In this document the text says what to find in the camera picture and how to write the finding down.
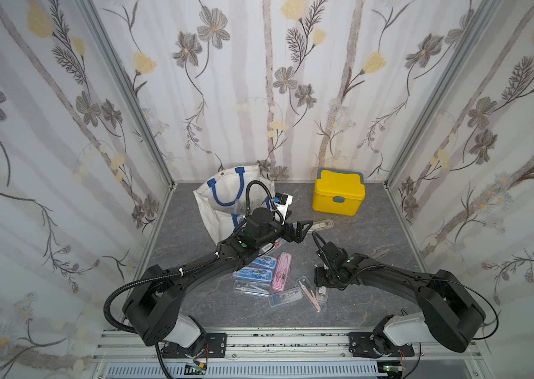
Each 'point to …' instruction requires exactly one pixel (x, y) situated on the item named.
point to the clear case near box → (321, 224)
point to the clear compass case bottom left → (256, 288)
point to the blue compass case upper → (265, 261)
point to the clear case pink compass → (310, 292)
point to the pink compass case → (281, 276)
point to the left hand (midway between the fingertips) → (305, 216)
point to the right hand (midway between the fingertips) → (320, 277)
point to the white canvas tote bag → (223, 198)
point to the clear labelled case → (321, 294)
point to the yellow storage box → (338, 191)
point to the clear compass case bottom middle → (286, 296)
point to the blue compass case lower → (256, 275)
